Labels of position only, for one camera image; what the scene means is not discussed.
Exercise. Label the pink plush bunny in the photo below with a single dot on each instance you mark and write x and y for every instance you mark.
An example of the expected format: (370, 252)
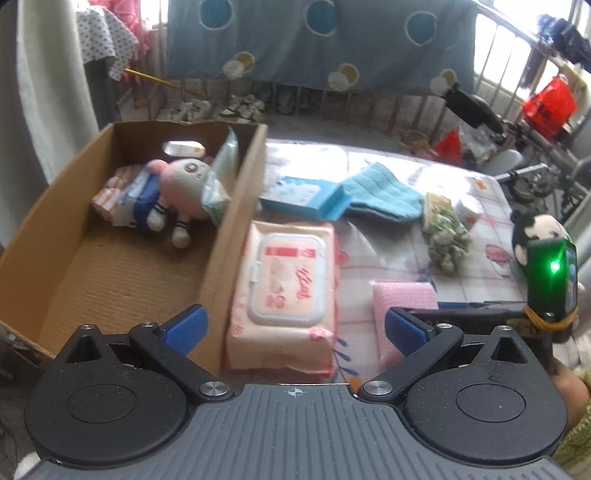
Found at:
(184, 184)

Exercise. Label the brown wicker basket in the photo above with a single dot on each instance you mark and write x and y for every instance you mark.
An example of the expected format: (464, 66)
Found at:
(415, 142)

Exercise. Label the small white orange packet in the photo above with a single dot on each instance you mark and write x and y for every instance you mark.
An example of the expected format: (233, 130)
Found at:
(184, 148)

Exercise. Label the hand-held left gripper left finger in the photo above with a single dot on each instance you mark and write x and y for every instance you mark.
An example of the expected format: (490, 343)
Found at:
(184, 327)

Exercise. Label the pair of dark white sneakers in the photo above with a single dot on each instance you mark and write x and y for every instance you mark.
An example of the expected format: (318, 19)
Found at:
(242, 109)

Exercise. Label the orange striped towel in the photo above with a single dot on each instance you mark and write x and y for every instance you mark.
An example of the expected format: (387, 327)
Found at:
(108, 194)

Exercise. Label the black wheelchair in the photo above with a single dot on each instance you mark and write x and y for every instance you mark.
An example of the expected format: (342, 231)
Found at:
(480, 113)

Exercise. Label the pink hanging garment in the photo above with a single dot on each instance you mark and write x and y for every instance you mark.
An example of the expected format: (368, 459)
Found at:
(138, 27)

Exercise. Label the pink wet wipes pack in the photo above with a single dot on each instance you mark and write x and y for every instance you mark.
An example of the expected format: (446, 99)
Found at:
(281, 277)

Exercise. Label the pink sponge cloth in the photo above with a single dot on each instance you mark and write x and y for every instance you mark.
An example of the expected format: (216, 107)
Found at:
(397, 295)

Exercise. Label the blue blanket with circles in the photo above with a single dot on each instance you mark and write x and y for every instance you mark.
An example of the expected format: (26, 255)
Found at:
(369, 46)

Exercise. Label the dark hanging clothes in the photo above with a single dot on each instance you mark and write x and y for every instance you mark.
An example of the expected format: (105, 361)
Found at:
(565, 39)

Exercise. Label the large red plastic bag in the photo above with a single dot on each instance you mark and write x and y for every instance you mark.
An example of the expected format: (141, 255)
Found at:
(549, 108)

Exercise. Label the white yogurt cup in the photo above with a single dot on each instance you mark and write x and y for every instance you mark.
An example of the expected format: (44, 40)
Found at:
(468, 212)

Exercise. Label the white polka dot cloth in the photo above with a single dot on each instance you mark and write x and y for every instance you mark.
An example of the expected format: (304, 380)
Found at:
(104, 41)

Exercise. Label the clear plastic packet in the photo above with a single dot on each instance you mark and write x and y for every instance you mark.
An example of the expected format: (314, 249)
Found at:
(221, 175)

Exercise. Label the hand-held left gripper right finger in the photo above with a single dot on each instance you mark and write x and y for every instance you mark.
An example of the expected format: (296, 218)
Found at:
(406, 332)

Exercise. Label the blue white tissue packet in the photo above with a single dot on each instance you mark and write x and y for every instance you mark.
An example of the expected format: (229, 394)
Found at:
(138, 203)

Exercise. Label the plush doll with red shirt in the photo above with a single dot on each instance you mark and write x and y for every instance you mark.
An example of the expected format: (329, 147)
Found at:
(535, 226)

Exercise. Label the light blue carton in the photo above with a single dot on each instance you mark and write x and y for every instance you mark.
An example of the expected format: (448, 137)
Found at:
(295, 191)

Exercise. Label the white sneaker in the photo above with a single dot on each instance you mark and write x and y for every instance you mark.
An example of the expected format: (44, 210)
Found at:
(189, 110)

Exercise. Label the brown cardboard box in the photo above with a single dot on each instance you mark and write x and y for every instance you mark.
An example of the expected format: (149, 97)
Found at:
(115, 286)

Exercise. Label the teal towel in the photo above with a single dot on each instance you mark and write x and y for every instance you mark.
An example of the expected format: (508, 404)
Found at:
(383, 194)

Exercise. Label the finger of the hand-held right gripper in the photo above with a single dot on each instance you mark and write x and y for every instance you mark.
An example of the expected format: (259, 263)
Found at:
(485, 310)

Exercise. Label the checked printed tablecloth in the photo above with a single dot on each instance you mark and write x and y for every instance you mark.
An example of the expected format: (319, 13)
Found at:
(360, 249)

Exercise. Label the person's right hand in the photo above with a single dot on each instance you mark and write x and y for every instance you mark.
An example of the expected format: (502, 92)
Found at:
(575, 397)

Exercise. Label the white curtain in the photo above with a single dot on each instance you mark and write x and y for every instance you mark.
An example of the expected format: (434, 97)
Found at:
(41, 92)

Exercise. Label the yellow broom stick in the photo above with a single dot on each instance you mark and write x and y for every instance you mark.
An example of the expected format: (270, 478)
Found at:
(161, 83)

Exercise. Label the small red plastic bag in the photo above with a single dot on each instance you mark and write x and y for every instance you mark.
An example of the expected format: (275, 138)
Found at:
(449, 146)

